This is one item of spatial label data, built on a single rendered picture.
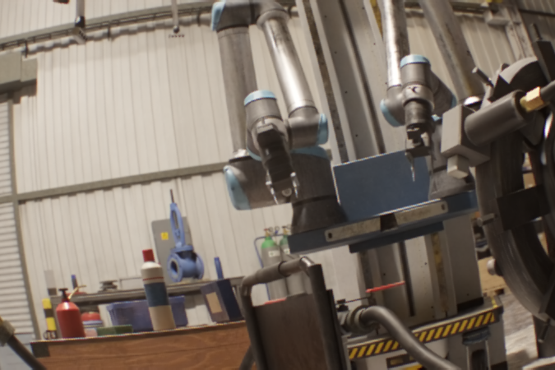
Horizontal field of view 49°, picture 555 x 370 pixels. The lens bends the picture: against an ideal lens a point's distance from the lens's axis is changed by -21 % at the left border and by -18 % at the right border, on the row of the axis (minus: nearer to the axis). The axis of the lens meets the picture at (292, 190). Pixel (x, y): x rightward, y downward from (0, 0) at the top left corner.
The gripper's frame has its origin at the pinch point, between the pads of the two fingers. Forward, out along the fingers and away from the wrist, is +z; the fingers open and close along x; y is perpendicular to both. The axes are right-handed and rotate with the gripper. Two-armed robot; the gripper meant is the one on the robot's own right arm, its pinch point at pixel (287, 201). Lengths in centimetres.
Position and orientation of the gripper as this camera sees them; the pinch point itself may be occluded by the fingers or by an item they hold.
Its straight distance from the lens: 182.8
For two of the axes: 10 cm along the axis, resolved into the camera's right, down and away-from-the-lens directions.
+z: 2.3, 8.0, -5.5
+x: -9.5, 3.2, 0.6
